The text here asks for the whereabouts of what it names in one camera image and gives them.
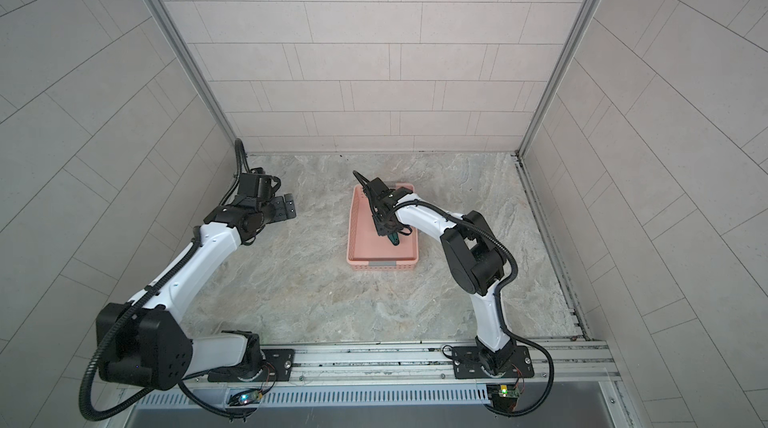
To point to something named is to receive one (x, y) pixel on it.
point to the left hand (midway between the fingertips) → (285, 201)
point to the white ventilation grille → (402, 395)
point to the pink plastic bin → (369, 251)
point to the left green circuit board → (245, 398)
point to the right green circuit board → (504, 397)
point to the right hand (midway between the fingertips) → (386, 227)
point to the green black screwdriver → (394, 238)
